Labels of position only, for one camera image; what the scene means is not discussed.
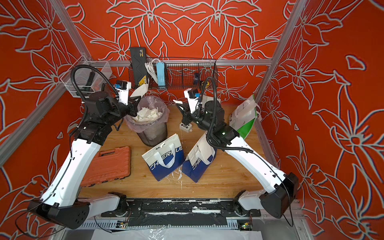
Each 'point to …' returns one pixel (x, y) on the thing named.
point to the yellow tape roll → (207, 85)
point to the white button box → (186, 128)
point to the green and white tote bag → (243, 118)
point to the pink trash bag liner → (152, 102)
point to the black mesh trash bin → (156, 136)
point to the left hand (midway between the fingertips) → (139, 95)
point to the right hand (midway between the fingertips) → (173, 104)
